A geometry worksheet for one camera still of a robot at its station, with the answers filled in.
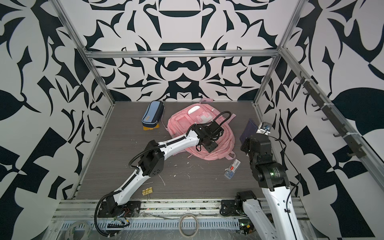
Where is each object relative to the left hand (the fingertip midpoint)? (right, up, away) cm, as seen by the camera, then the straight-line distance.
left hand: (212, 140), depth 92 cm
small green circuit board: (+13, -37, -20) cm, 44 cm away
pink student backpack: (-19, +13, +10) cm, 25 cm away
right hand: (+15, +6, -24) cm, 28 cm away
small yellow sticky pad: (-44, +6, +11) cm, 46 cm away
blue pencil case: (-39, +16, +14) cm, 45 cm away
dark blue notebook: (+17, +8, -16) cm, 25 cm away
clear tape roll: (-18, -36, -23) cm, 46 cm away
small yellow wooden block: (-35, -24, -14) cm, 45 cm away
